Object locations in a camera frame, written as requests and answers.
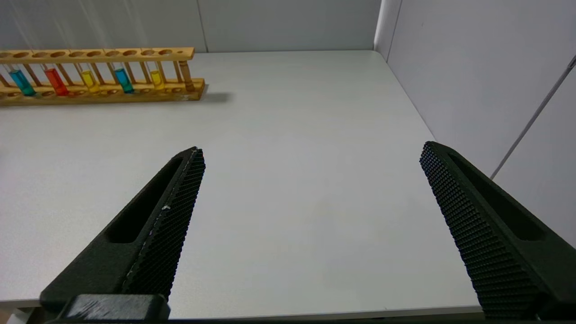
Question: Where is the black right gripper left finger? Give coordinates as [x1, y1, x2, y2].
[40, 147, 206, 301]

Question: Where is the wooden test tube rack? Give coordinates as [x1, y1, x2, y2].
[0, 46, 206, 105]

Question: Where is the red pigment test tube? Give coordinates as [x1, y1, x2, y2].
[8, 0, 70, 96]

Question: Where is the yellow pigment test tube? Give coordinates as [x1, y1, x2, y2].
[130, 0, 166, 90]
[51, 0, 100, 94]

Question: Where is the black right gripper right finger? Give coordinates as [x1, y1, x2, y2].
[420, 141, 576, 321]

